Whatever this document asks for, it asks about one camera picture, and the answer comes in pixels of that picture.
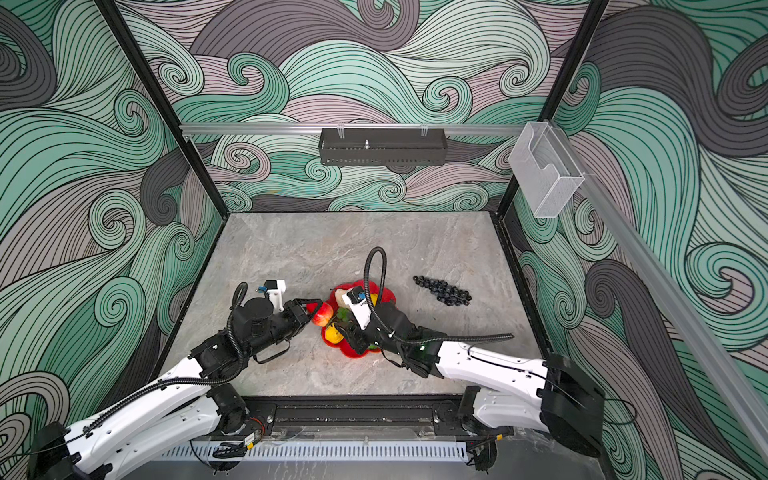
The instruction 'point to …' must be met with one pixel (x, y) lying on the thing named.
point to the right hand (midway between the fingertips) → (340, 322)
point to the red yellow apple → (323, 315)
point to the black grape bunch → (443, 291)
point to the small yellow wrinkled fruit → (333, 335)
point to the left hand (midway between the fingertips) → (323, 304)
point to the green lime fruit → (343, 314)
